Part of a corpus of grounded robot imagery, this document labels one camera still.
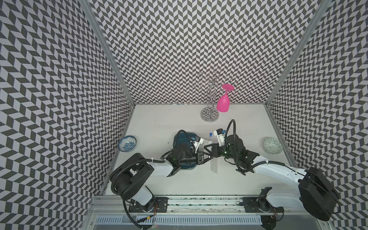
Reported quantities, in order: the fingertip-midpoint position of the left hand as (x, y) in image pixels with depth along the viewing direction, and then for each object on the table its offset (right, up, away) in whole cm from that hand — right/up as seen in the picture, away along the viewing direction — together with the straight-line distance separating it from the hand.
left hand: (212, 158), depth 77 cm
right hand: (-3, +4, +3) cm, 6 cm away
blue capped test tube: (-1, +12, +2) cm, 12 cm away
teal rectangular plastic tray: (-16, +12, -2) cm, 20 cm away
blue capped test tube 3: (+1, -7, +10) cm, 12 cm away
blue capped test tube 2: (+4, -7, +10) cm, 13 cm away
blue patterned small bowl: (-54, +5, +17) cm, 57 cm away
